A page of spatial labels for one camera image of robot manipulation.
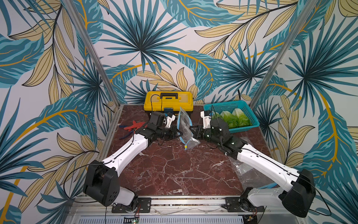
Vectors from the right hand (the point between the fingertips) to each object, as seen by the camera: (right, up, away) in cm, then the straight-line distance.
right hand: (189, 127), depth 73 cm
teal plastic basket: (+42, +16, +36) cm, 58 cm away
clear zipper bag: (+36, -30, +8) cm, 48 cm away
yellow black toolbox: (-21, +17, +25) cm, 37 cm away
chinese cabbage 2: (+32, +2, +24) cm, 40 cm away
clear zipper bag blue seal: (-2, -2, +8) cm, 9 cm away
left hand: (-4, -5, +3) cm, 7 cm away
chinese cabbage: (+20, +7, +28) cm, 35 cm away
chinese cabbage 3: (+39, +4, +26) cm, 47 cm away
